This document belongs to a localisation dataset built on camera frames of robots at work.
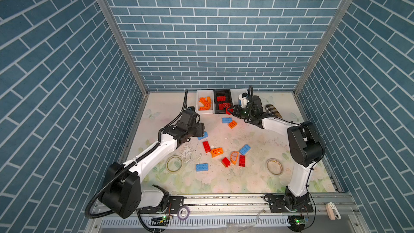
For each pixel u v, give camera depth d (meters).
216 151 0.89
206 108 1.09
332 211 0.71
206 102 1.12
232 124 1.02
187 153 0.91
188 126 0.64
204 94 1.16
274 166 0.86
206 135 0.96
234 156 0.87
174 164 0.87
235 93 1.14
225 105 1.11
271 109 1.08
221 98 1.15
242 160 0.87
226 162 0.86
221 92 1.16
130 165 0.43
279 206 0.73
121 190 0.40
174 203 0.75
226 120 1.04
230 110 0.91
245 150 0.91
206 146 0.91
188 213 0.71
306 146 0.52
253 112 0.77
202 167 0.84
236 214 0.72
